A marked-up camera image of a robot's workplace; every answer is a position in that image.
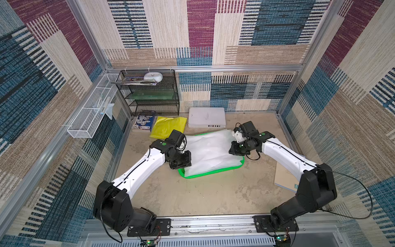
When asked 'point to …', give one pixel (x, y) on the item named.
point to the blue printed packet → (145, 122)
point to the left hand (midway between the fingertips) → (192, 163)
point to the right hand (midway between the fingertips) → (229, 150)
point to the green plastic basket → (215, 174)
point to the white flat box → (207, 117)
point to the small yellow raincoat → (164, 126)
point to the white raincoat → (210, 153)
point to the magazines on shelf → (135, 80)
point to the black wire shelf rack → (150, 92)
